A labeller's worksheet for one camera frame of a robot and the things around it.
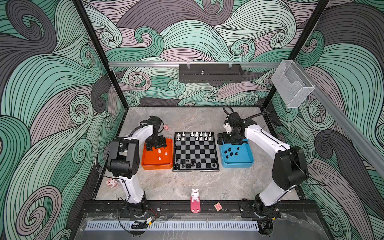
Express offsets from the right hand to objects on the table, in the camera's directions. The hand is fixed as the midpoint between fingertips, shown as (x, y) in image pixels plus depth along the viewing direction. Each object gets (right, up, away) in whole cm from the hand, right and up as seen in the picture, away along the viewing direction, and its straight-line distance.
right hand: (225, 141), depth 89 cm
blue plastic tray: (+8, -9, +4) cm, 13 cm away
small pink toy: (-38, +7, +17) cm, 43 cm away
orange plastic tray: (-41, -11, +1) cm, 43 cm away
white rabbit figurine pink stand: (-19, -27, -16) cm, 37 cm away
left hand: (-41, -4, +4) cm, 41 cm away
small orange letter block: (-7, -30, -16) cm, 35 cm away
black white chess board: (-18, -7, +4) cm, 20 cm away
